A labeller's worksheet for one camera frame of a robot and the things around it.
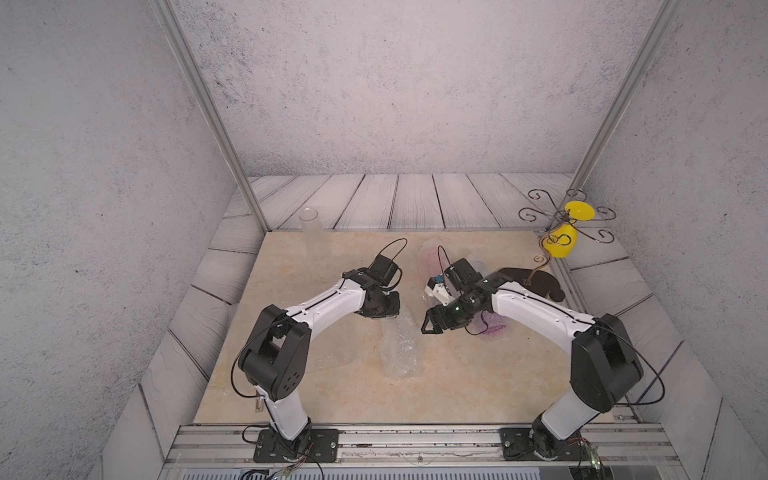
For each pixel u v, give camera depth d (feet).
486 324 2.33
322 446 2.37
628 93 2.72
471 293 2.07
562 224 2.65
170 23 2.35
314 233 3.33
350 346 2.94
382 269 2.38
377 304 2.48
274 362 1.54
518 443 2.38
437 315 2.44
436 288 2.61
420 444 2.43
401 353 2.64
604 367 1.45
